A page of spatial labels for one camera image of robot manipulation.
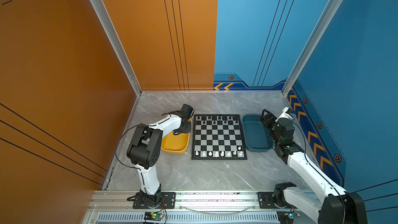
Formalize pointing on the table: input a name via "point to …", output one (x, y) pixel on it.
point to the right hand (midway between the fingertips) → (264, 112)
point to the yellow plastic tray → (175, 144)
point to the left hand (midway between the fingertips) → (184, 127)
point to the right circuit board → (286, 216)
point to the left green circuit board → (153, 216)
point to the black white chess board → (217, 137)
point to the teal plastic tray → (257, 137)
